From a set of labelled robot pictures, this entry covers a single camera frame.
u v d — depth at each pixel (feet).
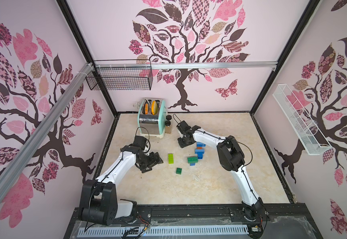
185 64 3.03
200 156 3.04
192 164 3.03
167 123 3.34
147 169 2.60
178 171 2.87
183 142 2.95
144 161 2.33
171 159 3.07
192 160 3.12
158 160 2.50
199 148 3.17
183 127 2.72
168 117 3.49
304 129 2.49
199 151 3.11
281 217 2.39
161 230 2.29
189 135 2.48
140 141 2.29
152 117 3.07
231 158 1.93
